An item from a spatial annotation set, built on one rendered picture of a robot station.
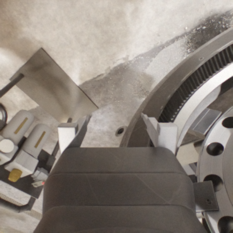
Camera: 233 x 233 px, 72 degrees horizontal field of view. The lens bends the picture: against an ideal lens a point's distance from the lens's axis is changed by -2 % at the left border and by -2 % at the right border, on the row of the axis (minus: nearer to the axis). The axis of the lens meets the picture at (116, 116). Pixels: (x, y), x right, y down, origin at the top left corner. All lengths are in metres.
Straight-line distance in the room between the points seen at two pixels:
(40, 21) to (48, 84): 0.31
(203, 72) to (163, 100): 0.13
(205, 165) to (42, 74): 0.82
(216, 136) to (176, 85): 0.15
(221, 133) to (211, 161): 0.07
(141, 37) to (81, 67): 0.31
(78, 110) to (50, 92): 0.18
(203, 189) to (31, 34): 0.85
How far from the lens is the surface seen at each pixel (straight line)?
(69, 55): 0.85
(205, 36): 0.80
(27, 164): 0.71
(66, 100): 0.98
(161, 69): 0.81
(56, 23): 0.83
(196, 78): 0.44
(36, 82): 0.99
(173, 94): 0.40
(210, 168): 0.40
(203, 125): 0.46
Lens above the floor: 0.74
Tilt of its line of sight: 49 degrees down
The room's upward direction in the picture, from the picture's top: 171 degrees counter-clockwise
